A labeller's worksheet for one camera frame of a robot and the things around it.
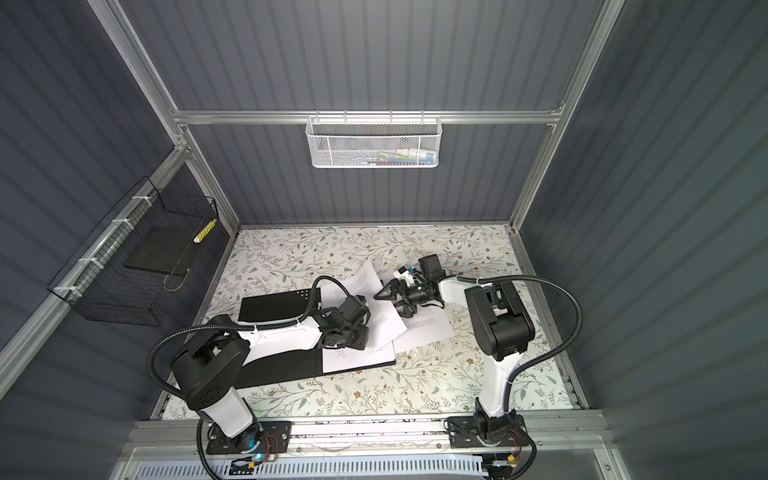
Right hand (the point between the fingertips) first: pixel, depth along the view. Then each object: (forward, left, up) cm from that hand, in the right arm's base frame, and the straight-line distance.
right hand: (386, 307), depth 89 cm
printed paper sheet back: (+13, +8, -4) cm, 16 cm away
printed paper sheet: (-13, +14, -7) cm, 20 cm away
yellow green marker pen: (+12, +50, +21) cm, 55 cm away
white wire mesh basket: (+71, +6, +14) cm, 72 cm away
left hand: (-7, +6, -6) cm, 11 cm away
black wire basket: (-3, +62, +23) cm, 66 cm away
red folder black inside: (+6, +35, -10) cm, 37 cm away
